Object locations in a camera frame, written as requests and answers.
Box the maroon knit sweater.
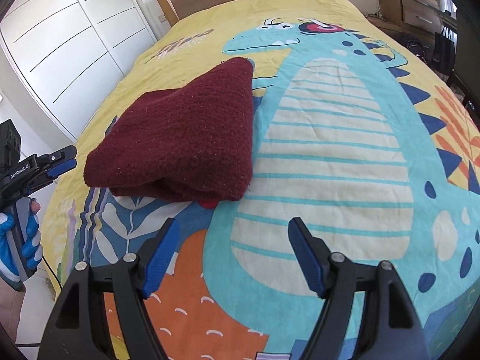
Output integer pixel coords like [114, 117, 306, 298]
[84, 57, 254, 207]

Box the blue gloved left hand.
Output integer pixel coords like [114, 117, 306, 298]
[1, 197, 43, 288]

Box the white wardrobe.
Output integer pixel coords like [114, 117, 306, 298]
[1, 0, 156, 140]

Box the yellow dinosaur bed cover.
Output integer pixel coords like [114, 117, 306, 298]
[42, 0, 479, 359]

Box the black office chair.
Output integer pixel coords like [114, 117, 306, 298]
[446, 0, 480, 113]

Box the wooden drawer cabinet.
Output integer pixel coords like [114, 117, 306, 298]
[378, 0, 442, 33]

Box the black cable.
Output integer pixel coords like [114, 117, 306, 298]
[14, 254, 65, 346]

